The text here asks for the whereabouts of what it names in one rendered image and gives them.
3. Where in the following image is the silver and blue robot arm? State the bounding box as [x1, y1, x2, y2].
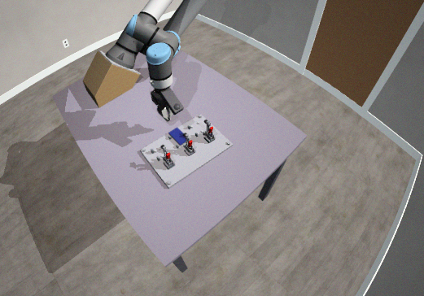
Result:
[106, 0, 209, 115]

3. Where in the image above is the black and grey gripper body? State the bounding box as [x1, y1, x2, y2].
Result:
[151, 86, 170, 109]

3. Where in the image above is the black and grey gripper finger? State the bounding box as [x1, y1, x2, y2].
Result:
[165, 107, 173, 121]
[157, 105, 169, 121]

